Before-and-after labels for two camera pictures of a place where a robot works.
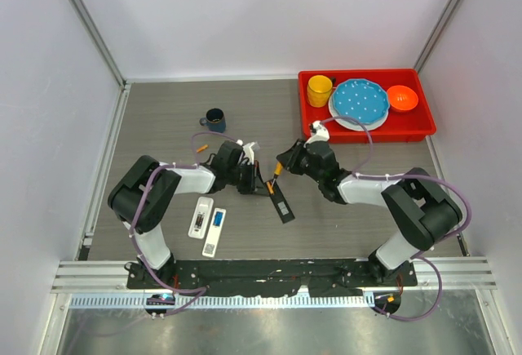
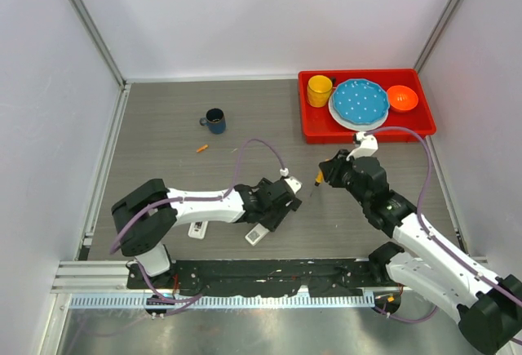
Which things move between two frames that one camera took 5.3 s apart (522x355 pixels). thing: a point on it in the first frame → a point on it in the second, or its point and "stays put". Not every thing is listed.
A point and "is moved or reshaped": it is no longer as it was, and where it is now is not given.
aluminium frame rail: [455, 273] stays put
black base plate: [272, 277] stays put
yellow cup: [318, 90] stays put
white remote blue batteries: [214, 232] → [256, 234]
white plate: [352, 125] stays put
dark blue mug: [214, 119] stays put
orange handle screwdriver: [277, 171] is moved or reshaped
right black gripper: [289, 158] → [333, 168]
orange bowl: [402, 98] stays put
